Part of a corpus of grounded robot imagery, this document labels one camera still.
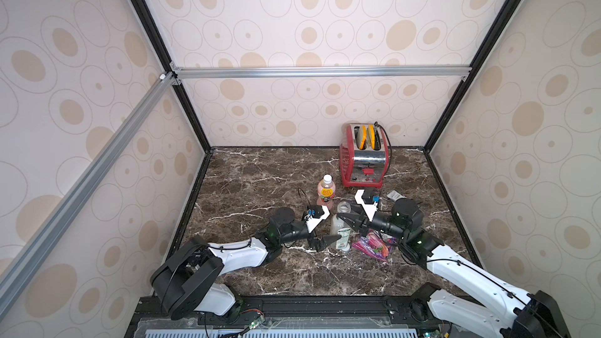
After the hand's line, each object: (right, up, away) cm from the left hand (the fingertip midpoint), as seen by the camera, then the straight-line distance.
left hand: (338, 226), depth 75 cm
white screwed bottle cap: (-2, +15, +8) cm, 17 cm away
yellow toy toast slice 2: (+18, +36, +25) cm, 47 cm away
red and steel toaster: (+13, +19, +21) cm, 31 cm away
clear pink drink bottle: (-3, +10, +10) cm, 15 cm away
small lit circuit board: (-26, -28, -5) cm, 39 cm away
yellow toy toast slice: (+13, +33, +22) cm, 42 cm away
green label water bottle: (0, 0, -1) cm, 1 cm away
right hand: (0, +5, -3) cm, 6 cm away
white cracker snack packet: (+28, +7, +25) cm, 38 cm away
